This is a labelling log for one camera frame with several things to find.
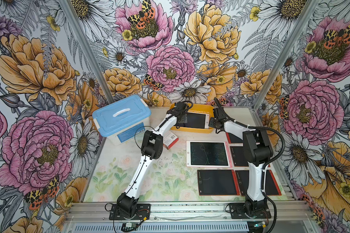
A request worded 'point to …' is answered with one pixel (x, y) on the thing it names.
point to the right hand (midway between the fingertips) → (213, 124)
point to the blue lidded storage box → (123, 121)
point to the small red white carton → (169, 139)
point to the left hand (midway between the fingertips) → (177, 121)
